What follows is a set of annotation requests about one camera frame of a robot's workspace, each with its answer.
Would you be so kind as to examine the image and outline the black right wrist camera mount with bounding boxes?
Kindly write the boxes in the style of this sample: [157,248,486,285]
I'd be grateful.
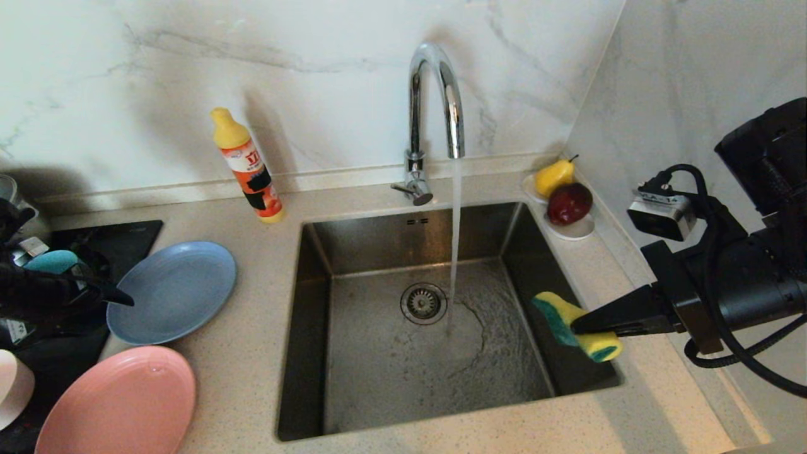
[714,98,807,216]

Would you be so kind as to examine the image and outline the orange yellow dish soap bottle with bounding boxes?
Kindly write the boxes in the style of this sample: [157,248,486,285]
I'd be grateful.
[210,107,284,224]

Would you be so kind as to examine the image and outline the dark red apple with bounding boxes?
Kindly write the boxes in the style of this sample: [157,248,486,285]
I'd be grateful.
[547,182,595,226]

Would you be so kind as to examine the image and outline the round metal drain strainer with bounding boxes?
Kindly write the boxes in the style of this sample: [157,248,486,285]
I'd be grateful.
[400,283,448,326]

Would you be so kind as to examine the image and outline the teal bowl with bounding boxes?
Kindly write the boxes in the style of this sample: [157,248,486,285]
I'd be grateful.
[24,250,81,276]

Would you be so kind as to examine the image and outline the large pink plate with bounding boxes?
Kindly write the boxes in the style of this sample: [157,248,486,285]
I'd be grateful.
[35,346,196,454]

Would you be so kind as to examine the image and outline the small white fruit dish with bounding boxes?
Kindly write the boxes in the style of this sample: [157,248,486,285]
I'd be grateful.
[522,174,596,241]

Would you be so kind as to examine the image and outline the small light pink plate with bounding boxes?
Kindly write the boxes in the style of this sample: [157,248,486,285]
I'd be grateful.
[0,349,36,432]

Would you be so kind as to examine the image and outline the chrome gooseneck faucet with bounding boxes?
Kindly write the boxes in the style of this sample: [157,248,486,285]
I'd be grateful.
[391,42,466,207]

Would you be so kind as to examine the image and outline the stainless steel sink basin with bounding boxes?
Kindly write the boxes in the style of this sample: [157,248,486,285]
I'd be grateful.
[275,202,625,442]

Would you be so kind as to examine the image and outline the yellow pear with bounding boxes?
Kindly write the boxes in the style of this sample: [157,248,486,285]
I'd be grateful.
[536,154,579,199]

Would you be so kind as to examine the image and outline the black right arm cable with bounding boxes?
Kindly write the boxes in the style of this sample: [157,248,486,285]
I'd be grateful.
[638,164,807,399]

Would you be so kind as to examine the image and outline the blue plate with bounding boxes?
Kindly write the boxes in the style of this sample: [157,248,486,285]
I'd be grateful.
[106,241,238,346]

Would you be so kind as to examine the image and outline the yellow sponge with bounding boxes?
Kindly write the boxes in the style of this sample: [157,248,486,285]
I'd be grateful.
[531,291,624,363]

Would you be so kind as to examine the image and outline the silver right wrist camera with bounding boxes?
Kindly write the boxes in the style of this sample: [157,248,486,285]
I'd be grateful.
[627,189,698,242]

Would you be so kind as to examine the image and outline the black induction cooktop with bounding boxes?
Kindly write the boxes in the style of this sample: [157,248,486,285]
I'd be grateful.
[0,219,163,454]

